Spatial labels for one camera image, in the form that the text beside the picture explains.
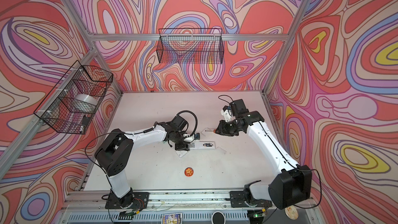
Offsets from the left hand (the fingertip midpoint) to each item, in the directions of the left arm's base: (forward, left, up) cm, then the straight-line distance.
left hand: (189, 142), depth 91 cm
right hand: (-3, -17, +15) cm, 22 cm away
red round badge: (-16, 0, -2) cm, 16 cm away
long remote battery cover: (-4, -19, -3) cm, 20 cm away
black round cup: (-37, -14, +3) cm, 40 cm away
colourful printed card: (-37, +5, 0) cm, 37 cm away
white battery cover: (+8, -11, -2) cm, 13 cm away
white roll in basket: (+8, +48, +30) cm, 57 cm away
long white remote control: (-2, -8, +1) cm, 9 cm away
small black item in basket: (0, +49, +23) cm, 54 cm away
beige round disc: (-35, -49, -2) cm, 60 cm away
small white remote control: (-7, +4, 0) cm, 8 cm away
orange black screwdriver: (-1, -14, +15) cm, 21 cm away
